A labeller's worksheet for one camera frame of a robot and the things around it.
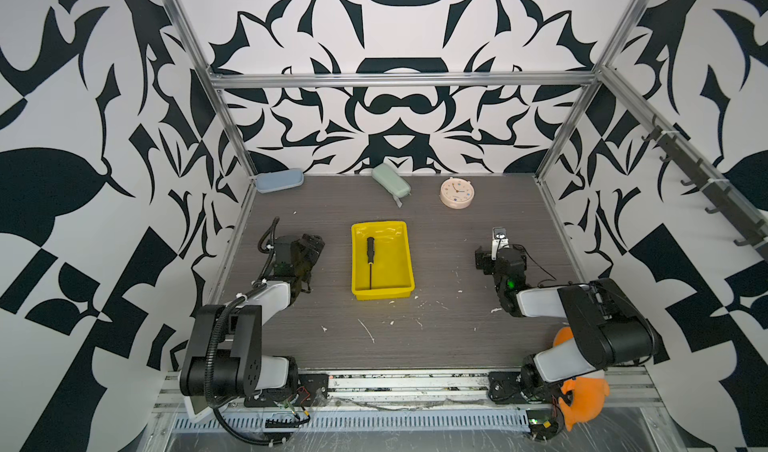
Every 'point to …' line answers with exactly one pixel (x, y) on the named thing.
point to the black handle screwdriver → (370, 256)
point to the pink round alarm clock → (456, 193)
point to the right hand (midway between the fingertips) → (502, 243)
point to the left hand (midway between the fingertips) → (317, 241)
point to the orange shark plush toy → (588, 394)
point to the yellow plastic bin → (381, 262)
